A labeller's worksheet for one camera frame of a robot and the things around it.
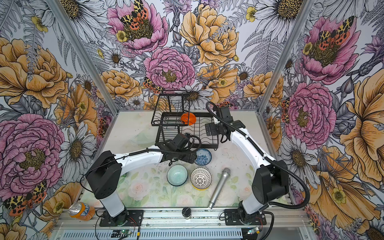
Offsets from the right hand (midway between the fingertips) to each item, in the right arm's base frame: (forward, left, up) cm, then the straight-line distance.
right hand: (215, 130), depth 86 cm
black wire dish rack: (+27, +29, -13) cm, 42 cm away
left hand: (-10, +16, -12) cm, 22 cm away
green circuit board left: (-44, +45, -19) cm, 66 cm away
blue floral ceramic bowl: (-7, +6, -17) cm, 19 cm away
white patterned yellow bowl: (-21, +9, -15) cm, 27 cm away
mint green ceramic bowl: (-19, +22, -16) cm, 33 cm away
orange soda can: (-37, +63, -8) cm, 73 cm away
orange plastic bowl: (+22, +19, -13) cm, 32 cm away
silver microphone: (-19, -5, -16) cm, 25 cm away
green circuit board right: (-45, -15, -19) cm, 51 cm away
